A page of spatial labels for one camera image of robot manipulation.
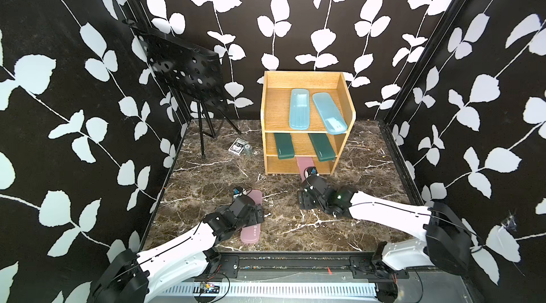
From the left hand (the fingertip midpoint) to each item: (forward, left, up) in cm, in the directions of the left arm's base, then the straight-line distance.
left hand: (258, 211), depth 84 cm
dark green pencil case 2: (+20, -27, +16) cm, 37 cm away
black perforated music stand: (+50, +26, +32) cm, 65 cm away
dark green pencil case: (+21, -11, +16) cm, 29 cm away
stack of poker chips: (+31, +6, 0) cm, 32 cm away
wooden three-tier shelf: (+25, -7, +29) cm, 39 cm away
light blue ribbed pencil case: (+28, -17, +29) cm, 43 cm away
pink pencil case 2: (-8, +3, -1) cm, 9 cm away
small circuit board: (-24, +18, -2) cm, 30 cm away
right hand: (+4, -18, +6) cm, 19 cm away
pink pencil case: (+22, -21, 0) cm, 31 cm away
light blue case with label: (+22, -29, +30) cm, 47 cm away
